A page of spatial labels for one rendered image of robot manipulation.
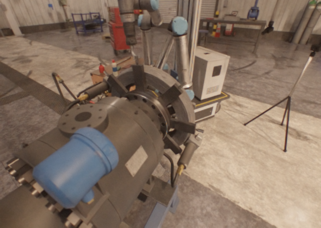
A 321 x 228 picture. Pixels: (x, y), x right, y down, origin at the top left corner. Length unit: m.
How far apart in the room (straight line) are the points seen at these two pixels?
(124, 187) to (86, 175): 0.31
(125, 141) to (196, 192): 0.96
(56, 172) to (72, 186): 0.05
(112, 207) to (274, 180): 1.51
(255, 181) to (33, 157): 1.66
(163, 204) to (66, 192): 0.82
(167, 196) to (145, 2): 1.31
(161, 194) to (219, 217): 0.52
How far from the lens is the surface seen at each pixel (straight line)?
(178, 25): 1.29
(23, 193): 0.83
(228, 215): 1.53
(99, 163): 0.48
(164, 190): 1.22
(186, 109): 1.03
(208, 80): 1.88
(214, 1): 9.49
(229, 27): 8.56
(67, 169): 0.46
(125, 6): 1.11
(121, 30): 5.02
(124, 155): 0.73
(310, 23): 8.55
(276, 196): 1.79
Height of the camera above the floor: 1.35
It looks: 35 degrees down
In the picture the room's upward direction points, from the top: straight up
